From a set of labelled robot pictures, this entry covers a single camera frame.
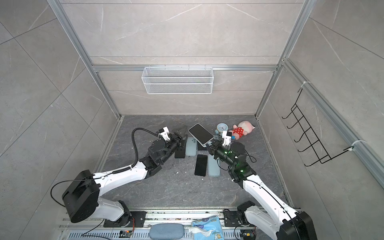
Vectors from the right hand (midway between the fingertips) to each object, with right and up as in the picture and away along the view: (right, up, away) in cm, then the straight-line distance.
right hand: (202, 139), depth 72 cm
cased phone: (-1, +2, +3) cm, 3 cm away
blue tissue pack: (+3, -41, -5) cm, 41 cm away
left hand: (-7, +6, 0) cm, 9 cm away
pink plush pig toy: (+31, +5, +32) cm, 45 cm away
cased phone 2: (-13, -11, +26) cm, 31 cm away
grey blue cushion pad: (-17, -43, -4) cm, 46 cm away
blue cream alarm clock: (+15, +6, +36) cm, 39 cm away
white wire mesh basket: (-15, +38, +29) cm, 50 cm away
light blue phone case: (+8, -21, +20) cm, 30 cm away
